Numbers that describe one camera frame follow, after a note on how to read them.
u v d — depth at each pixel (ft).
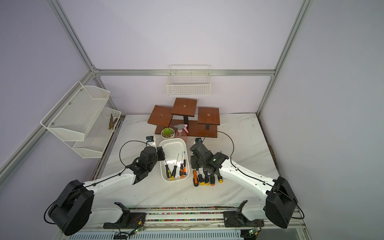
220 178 2.82
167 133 3.22
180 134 3.19
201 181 2.77
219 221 2.45
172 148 2.99
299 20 2.35
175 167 2.92
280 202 1.32
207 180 2.82
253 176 1.51
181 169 2.89
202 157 1.94
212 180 2.78
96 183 1.56
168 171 2.88
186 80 3.37
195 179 2.81
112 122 3.21
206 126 3.63
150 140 2.45
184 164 2.97
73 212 1.34
